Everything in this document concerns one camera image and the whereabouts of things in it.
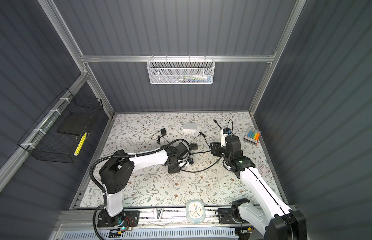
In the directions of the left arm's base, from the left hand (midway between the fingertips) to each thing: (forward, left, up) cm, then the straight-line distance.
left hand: (175, 165), depth 92 cm
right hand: (+3, -24, +17) cm, 30 cm away
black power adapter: (+24, +8, +2) cm, 25 cm away
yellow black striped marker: (+1, +43, +26) cm, 51 cm away
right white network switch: (+29, -11, +1) cm, 31 cm away
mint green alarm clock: (-26, -10, +2) cm, 28 cm away
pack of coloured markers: (+18, -55, +2) cm, 58 cm away
